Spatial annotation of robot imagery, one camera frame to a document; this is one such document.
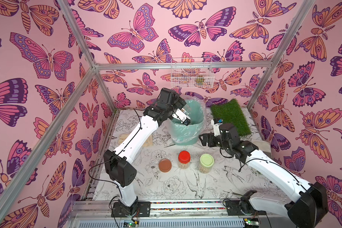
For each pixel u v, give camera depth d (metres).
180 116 0.69
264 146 0.97
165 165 0.90
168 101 0.58
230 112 1.13
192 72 0.95
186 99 0.90
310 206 0.38
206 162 0.78
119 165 0.43
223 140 0.60
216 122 0.69
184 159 0.80
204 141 0.71
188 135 0.82
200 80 0.95
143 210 0.74
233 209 0.73
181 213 0.73
